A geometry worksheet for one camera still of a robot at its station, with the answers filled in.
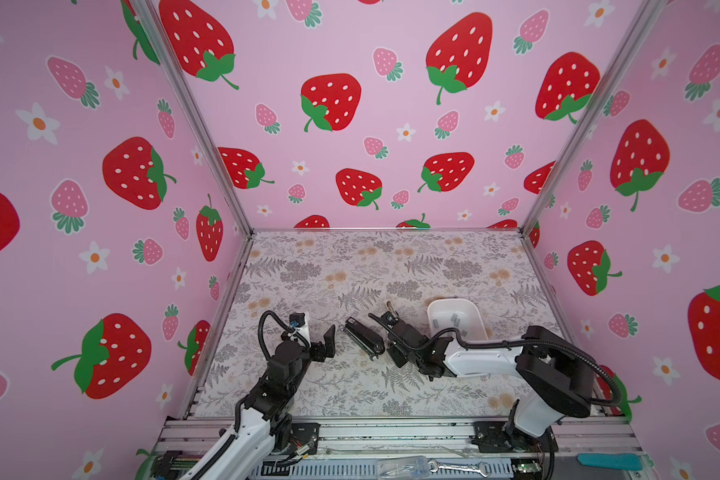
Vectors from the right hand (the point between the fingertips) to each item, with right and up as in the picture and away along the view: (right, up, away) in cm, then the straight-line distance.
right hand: (390, 341), depth 89 cm
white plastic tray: (+24, +7, +6) cm, 26 cm away
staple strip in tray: (+21, +6, +7) cm, 23 cm away
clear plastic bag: (+4, -24, -20) cm, 32 cm away
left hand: (-20, +6, -7) cm, 23 cm away
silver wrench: (+21, -25, -19) cm, 38 cm away
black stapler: (-7, 0, 0) cm, 7 cm away
